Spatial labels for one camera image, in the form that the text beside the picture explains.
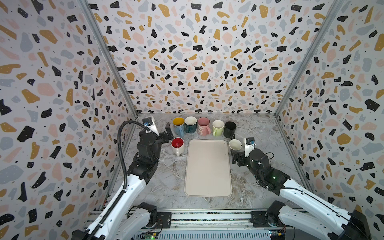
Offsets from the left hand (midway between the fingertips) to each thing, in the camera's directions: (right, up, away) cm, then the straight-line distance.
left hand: (159, 122), depth 71 cm
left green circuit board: (-4, -55, +1) cm, 55 cm away
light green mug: (+32, -2, +32) cm, 45 cm away
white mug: (+4, -15, +29) cm, 33 cm away
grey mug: (+42, -14, +28) cm, 52 cm away
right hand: (+39, -12, +7) cm, 41 cm away
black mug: (+39, -4, +32) cm, 51 cm away
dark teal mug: (+13, 0, +32) cm, 34 cm away
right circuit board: (+56, -54, +1) cm, 78 cm away
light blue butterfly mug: (+5, -1, +30) cm, 31 cm away
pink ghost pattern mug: (+22, -3, +31) cm, 38 cm away
